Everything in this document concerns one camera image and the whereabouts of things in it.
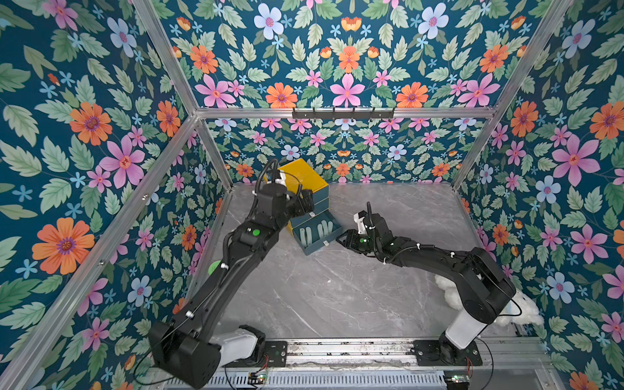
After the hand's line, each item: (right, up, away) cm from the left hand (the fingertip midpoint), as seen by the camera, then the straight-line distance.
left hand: (303, 195), depth 73 cm
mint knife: (+6, -12, +29) cm, 32 cm away
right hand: (+13, -14, +14) cm, 24 cm away
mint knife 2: (+8, -11, +31) cm, 34 cm away
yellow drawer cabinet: (0, +7, +20) cm, 21 cm away
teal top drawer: (+5, +1, +16) cm, 17 cm away
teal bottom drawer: (+1, -14, +29) cm, 32 cm away
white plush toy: (+70, -36, 0) cm, 79 cm away
